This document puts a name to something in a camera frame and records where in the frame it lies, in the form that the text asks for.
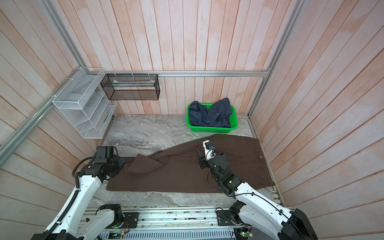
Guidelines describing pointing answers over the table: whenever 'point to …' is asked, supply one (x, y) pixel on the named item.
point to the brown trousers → (176, 169)
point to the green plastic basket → (213, 129)
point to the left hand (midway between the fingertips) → (124, 164)
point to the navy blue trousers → (219, 115)
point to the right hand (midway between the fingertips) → (201, 148)
